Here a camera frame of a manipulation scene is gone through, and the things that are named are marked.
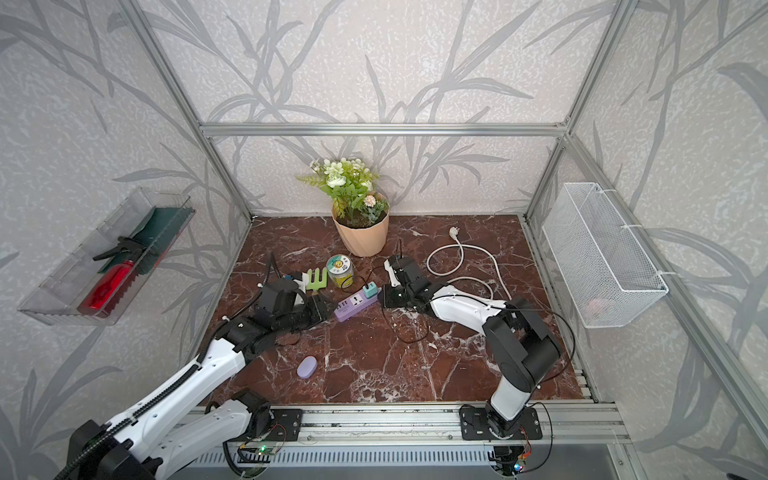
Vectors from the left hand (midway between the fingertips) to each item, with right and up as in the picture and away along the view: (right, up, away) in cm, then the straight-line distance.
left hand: (335, 307), depth 79 cm
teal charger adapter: (+8, +2, +13) cm, 15 cm away
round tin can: (-2, +8, +15) cm, 17 cm away
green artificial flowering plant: (+2, +35, +11) cm, 37 cm away
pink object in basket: (+65, +2, -6) cm, 65 cm away
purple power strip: (+3, -3, +15) cm, 15 cm away
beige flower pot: (+4, +24, +24) cm, 35 cm away
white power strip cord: (+35, +11, +30) cm, 47 cm away
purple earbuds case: (-8, -17, +3) cm, 19 cm away
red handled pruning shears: (-41, +9, -18) cm, 46 cm away
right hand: (+10, +1, +10) cm, 14 cm away
